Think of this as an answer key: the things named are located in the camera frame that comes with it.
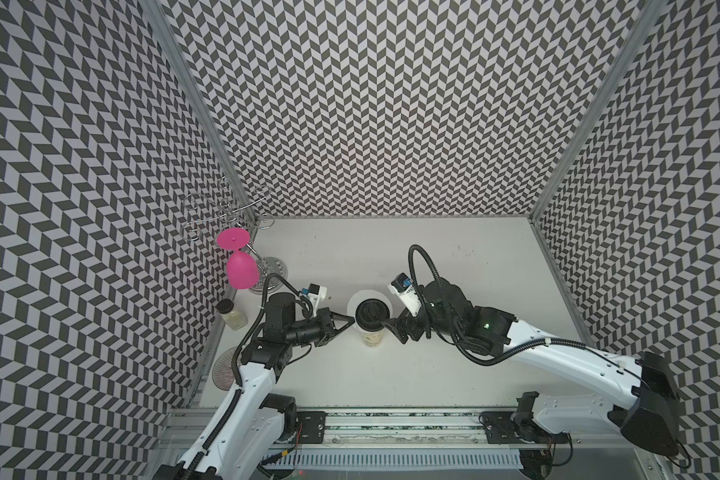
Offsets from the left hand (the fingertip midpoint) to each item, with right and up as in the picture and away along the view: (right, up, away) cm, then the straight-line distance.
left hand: (354, 324), depth 74 cm
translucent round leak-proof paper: (-1, +4, +2) cm, 5 cm away
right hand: (+10, +3, -1) cm, 11 cm away
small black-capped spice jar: (-35, -1, +10) cm, 36 cm away
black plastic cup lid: (+4, +3, -1) cm, 5 cm away
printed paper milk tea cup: (+5, -5, +5) cm, 9 cm away
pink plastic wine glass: (-30, +14, +3) cm, 33 cm away
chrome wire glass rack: (-49, +35, +37) cm, 71 cm away
